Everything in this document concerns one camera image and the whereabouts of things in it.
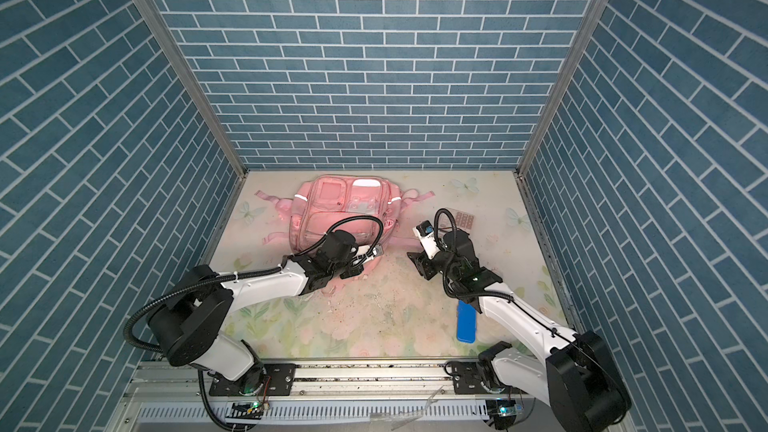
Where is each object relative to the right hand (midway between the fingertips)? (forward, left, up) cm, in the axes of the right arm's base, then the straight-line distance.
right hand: (414, 245), depth 84 cm
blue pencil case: (-16, -16, -14) cm, 26 cm away
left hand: (+2, +17, -6) cm, 18 cm away
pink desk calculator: (+19, -17, -13) cm, 29 cm away
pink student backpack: (+20, +33, -8) cm, 40 cm away
